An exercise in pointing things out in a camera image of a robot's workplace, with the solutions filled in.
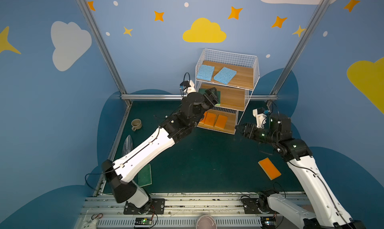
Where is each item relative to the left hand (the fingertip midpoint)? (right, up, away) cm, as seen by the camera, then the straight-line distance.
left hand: (208, 92), depth 63 cm
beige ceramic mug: (-47, -16, +43) cm, 66 cm away
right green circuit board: (+31, -62, +9) cm, 70 cm away
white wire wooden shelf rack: (+19, +2, +27) cm, 33 cm away
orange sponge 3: (+14, -14, +45) cm, 49 cm away
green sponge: (+9, +1, +26) cm, 27 cm away
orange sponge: (0, -14, +44) cm, 46 cm away
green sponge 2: (-34, -44, +19) cm, 59 cm away
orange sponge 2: (+6, -12, +45) cm, 47 cm away
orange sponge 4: (+38, -41, +23) cm, 61 cm away
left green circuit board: (-30, -61, +8) cm, 69 cm away
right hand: (+16, -13, +6) cm, 22 cm away
